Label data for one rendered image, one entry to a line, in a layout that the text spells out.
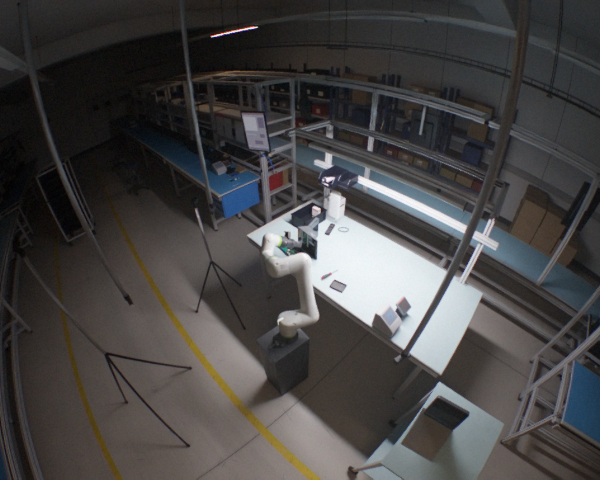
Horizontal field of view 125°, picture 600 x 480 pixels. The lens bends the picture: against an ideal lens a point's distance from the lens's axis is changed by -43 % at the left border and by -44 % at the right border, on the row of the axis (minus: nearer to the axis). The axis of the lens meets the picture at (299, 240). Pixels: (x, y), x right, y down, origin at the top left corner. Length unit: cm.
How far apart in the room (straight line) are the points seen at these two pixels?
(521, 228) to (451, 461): 380
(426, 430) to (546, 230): 378
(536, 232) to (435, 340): 319
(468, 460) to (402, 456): 40
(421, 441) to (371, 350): 161
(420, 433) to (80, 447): 310
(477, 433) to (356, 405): 133
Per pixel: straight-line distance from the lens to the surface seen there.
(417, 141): 341
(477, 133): 501
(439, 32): 566
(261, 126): 303
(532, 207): 462
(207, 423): 278
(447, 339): 205
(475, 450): 178
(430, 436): 161
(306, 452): 261
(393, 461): 158
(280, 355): 200
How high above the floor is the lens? 259
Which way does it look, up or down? 40 degrees down
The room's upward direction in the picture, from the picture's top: 1 degrees counter-clockwise
